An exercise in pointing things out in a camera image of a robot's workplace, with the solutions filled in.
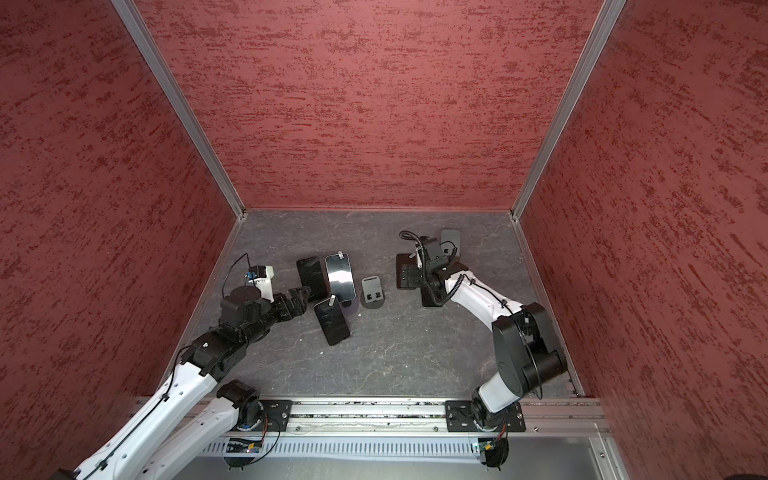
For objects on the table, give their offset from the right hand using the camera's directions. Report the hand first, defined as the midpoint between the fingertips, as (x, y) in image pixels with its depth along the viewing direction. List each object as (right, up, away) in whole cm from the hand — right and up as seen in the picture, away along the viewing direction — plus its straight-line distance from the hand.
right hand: (411, 280), depth 91 cm
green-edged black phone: (+8, -6, +9) cm, 13 cm away
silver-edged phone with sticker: (-22, +1, -1) cm, 22 cm away
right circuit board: (+19, -39, -20) cm, 48 cm away
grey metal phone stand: (-12, -4, 0) cm, 13 cm away
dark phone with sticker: (-1, +3, -10) cm, 10 cm away
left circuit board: (-43, -39, -19) cm, 61 cm away
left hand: (-31, -3, -13) cm, 34 cm away
